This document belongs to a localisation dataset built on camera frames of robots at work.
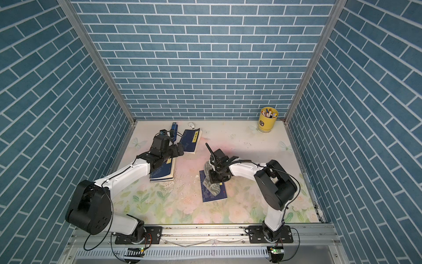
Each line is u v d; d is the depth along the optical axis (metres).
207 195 0.85
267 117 1.07
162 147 0.69
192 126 1.15
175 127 1.15
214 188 0.87
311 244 0.72
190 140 1.08
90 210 0.42
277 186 0.48
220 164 0.74
